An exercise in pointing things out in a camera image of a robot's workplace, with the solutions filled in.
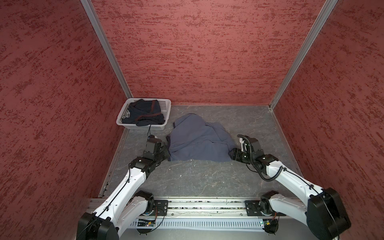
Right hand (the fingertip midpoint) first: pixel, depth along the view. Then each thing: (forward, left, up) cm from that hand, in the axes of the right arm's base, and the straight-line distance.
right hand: (231, 157), depth 85 cm
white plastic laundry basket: (+45, +44, 0) cm, 63 cm away
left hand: (+2, +36, +4) cm, 37 cm away
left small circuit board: (-30, +47, -9) cm, 56 cm away
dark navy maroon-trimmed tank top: (+36, +58, +2) cm, 68 cm away
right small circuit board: (-32, -14, -8) cm, 36 cm away
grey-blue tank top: (+15, +23, -3) cm, 28 cm away
